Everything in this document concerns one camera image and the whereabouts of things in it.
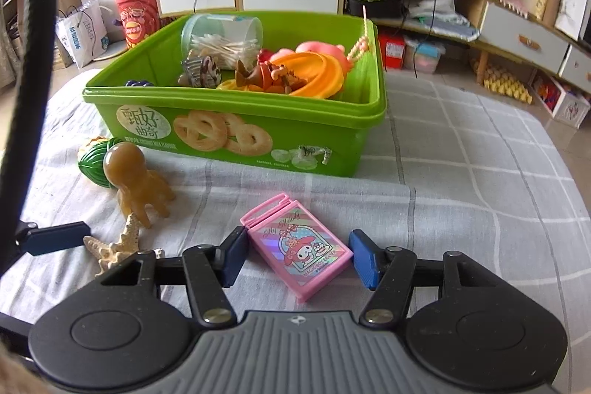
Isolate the grey checked cloth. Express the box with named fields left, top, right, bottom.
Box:
left=1, top=71, right=590, bottom=393

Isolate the yellow toy corn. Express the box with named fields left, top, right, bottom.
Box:
left=77, top=136, right=121, bottom=188

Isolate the black cable loop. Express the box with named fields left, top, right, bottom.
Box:
left=0, top=0, right=57, bottom=279

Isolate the red cardboard box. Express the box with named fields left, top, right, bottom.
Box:
left=378, top=31, right=406, bottom=70

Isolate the brown rubber hand toy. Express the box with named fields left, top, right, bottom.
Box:
left=235, top=60, right=308, bottom=94

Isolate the yellow egg tray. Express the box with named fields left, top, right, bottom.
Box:
left=480, top=64, right=533, bottom=105

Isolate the white paper shopping bag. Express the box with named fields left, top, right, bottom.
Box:
left=55, top=0, right=109, bottom=69

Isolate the pink card box toy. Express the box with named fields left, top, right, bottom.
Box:
left=240, top=193, right=353, bottom=302

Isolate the brown hair claw clip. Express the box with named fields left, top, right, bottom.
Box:
left=177, top=56, right=221, bottom=89

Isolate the red round bucket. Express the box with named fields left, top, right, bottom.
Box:
left=115, top=0, right=160, bottom=48

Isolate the long low tv cabinet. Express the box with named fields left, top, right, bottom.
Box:
left=338, top=0, right=591, bottom=95

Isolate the white box red pattern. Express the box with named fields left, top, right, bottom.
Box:
left=530, top=72, right=590, bottom=129

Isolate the pink pig toy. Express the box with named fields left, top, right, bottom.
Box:
left=257, top=5, right=373, bottom=67

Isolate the green plastic cookie box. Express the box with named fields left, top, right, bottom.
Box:
left=83, top=11, right=387, bottom=177

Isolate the beige starfish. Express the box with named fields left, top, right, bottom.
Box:
left=83, top=214, right=141, bottom=278

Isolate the clear cotton swab jar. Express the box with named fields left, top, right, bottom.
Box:
left=180, top=14, right=263, bottom=71

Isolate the yellow toy pot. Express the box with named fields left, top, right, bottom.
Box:
left=217, top=52, right=346, bottom=99

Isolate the brown rubber octopus toy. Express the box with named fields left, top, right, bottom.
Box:
left=103, top=142, right=175, bottom=228

